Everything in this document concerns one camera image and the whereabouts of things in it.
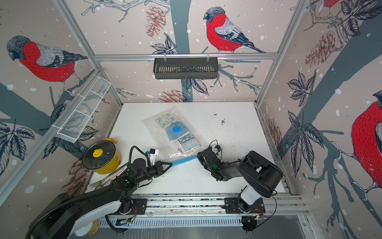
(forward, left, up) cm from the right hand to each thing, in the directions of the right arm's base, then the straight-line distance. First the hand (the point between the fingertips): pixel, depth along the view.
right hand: (197, 151), depth 91 cm
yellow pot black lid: (-10, +52, +10) cm, 54 cm away
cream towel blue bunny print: (+24, +25, +1) cm, 35 cm away
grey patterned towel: (+5, +7, 0) cm, 8 cm away
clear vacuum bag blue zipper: (+3, +19, -2) cm, 19 cm away
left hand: (-11, +13, +8) cm, 19 cm away
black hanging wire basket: (+52, +10, +26) cm, 60 cm away
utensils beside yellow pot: (-21, +54, -1) cm, 58 cm away
